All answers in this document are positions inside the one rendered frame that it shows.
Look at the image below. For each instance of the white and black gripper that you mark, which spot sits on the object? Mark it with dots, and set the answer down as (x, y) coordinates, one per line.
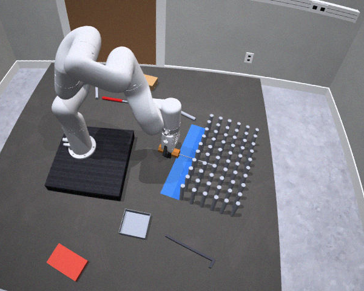
(168, 143)

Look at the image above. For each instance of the tan rectangular block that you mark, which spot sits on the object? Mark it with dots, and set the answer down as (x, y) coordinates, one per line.
(152, 81)

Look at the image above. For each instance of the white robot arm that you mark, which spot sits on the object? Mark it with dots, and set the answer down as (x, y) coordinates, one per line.
(76, 69)

